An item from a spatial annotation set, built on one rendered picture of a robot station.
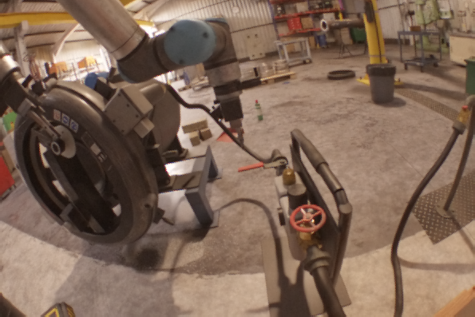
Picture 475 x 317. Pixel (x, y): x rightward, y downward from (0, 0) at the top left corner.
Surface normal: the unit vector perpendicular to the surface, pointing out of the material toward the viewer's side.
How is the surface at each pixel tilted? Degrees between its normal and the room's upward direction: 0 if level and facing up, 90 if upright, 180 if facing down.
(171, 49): 90
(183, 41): 90
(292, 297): 0
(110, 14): 110
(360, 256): 0
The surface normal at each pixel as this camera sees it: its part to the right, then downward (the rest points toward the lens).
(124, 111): 0.02, 0.40
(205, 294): -0.25, -0.88
